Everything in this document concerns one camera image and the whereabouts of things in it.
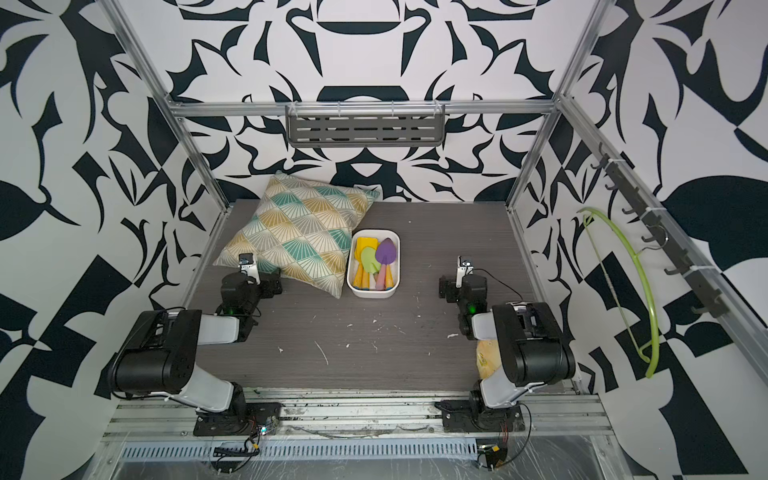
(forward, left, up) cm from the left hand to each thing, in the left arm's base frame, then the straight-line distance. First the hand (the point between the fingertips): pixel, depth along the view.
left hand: (261, 266), depth 94 cm
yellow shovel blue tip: (-2, -31, -4) cm, 31 cm away
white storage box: (+12, -41, -1) cm, 43 cm away
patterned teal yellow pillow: (+6, -14, +9) cm, 18 cm away
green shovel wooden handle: (+3, -34, -6) cm, 34 cm away
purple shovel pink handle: (+7, -39, -5) cm, 40 cm away
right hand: (-3, -63, -2) cm, 63 cm away
